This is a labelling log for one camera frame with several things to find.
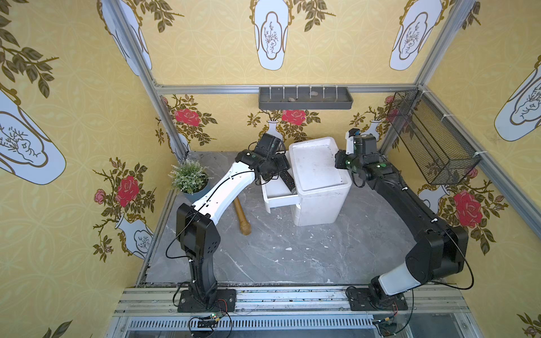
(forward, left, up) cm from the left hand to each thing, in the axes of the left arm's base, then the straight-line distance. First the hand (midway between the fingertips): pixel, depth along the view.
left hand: (283, 167), depth 84 cm
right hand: (+3, -19, +3) cm, 19 cm away
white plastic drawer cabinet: (-11, -13, +2) cm, 17 cm away
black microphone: (-4, -2, -3) cm, 6 cm away
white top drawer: (-8, +3, -6) cm, 11 cm away
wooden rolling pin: (-15, +16, -21) cm, 31 cm away
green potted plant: (+1, +39, -6) cm, 39 cm away
